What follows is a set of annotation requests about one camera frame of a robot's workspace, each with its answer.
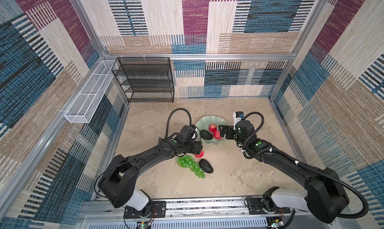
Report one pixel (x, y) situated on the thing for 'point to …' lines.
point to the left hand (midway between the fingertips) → (198, 145)
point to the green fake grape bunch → (186, 161)
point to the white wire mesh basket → (82, 109)
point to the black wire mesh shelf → (145, 79)
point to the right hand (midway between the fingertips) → (226, 128)
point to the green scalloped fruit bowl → (203, 123)
